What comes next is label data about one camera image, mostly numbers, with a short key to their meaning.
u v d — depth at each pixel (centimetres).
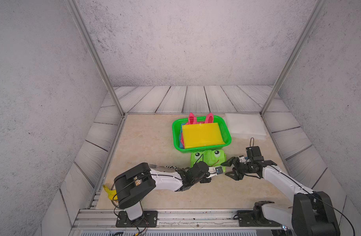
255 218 67
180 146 98
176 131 104
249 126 108
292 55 87
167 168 91
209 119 105
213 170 71
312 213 41
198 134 103
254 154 70
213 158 89
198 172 64
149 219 73
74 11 71
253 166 65
